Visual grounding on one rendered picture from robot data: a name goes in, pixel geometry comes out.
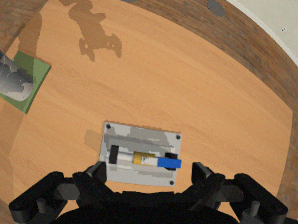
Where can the ball valve with blue lever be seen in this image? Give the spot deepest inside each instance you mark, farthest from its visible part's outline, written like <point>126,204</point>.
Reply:
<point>123,150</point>

